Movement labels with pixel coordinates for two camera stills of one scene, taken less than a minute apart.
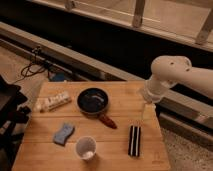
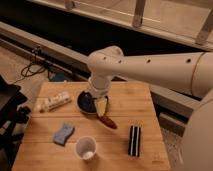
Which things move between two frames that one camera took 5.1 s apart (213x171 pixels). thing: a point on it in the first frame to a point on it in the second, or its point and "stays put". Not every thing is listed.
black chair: [12, 120] stays put
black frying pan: [93, 102] stays put
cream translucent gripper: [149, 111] to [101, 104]
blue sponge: [62, 136] stays put
